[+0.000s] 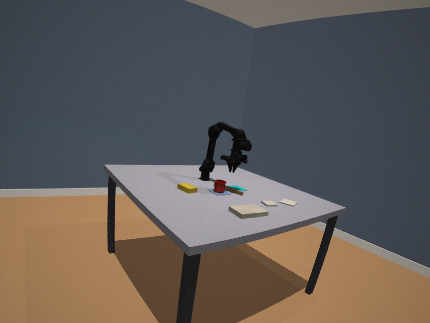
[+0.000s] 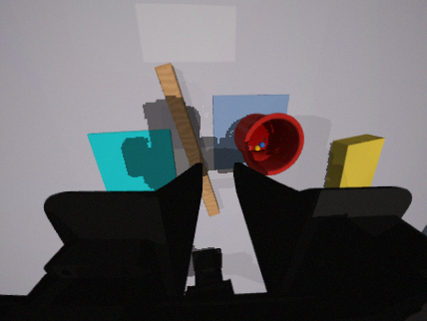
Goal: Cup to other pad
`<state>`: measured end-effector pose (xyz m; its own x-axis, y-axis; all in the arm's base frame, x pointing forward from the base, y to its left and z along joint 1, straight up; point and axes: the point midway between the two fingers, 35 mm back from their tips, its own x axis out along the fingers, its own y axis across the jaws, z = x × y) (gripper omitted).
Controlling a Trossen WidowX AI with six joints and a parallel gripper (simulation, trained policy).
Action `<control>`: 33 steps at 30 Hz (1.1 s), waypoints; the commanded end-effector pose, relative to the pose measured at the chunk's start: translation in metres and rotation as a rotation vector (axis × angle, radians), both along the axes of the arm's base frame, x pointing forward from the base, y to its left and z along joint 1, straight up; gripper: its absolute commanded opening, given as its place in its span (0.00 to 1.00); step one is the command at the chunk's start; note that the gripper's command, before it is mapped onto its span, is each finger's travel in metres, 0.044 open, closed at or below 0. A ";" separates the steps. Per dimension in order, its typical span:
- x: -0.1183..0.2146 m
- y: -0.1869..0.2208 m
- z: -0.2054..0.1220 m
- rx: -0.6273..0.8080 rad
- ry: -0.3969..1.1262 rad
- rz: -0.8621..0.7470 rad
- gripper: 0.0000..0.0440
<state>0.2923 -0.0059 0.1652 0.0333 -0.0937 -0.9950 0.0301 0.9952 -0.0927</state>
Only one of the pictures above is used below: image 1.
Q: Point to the tan wooden flat bar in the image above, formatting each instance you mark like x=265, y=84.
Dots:
x=234, y=190

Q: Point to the cream flat square pad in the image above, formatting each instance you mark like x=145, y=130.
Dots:
x=288, y=202

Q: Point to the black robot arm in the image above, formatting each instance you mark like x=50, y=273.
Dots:
x=240, y=142

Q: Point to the yellow block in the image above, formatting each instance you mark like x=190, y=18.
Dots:
x=187, y=188

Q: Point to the beige flat square pad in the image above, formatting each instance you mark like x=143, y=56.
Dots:
x=269, y=203

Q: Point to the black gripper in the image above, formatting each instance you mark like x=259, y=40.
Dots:
x=231, y=161

